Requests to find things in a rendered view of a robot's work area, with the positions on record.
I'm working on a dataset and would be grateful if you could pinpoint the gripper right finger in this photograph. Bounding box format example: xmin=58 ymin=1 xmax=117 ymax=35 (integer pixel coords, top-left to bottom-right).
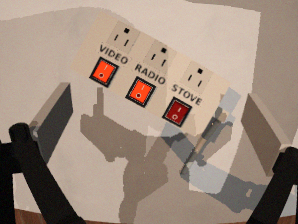
xmin=241 ymin=93 xmax=298 ymax=224

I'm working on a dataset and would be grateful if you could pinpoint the beige power strip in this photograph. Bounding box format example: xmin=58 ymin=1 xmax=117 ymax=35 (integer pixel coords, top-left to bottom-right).
xmin=69 ymin=11 xmax=231 ymax=175

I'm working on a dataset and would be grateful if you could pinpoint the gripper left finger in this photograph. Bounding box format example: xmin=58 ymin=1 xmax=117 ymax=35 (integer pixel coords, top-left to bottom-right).
xmin=0 ymin=82 xmax=86 ymax=224

